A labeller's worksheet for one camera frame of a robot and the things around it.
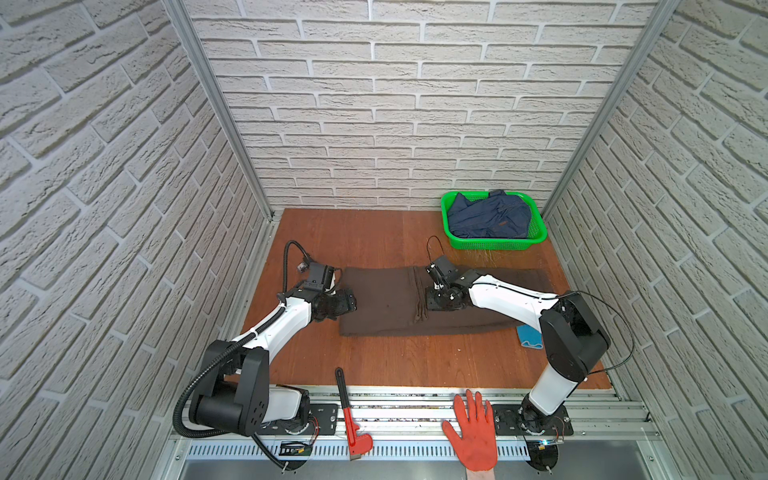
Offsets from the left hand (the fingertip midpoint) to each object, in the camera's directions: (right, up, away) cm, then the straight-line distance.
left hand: (350, 300), depth 89 cm
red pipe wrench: (+5, -30, -19) cm, 36 cm away
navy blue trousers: (+53, +28, +21) cm, 64 cm away
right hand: (+26, -1, +2) cm, 26 cm away
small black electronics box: (-11, -34, -17) cm, 39 cm away
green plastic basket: (+66, +21, +17) cm, 71 cm away
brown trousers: (+13, -1, +3) cm, 13 cm away
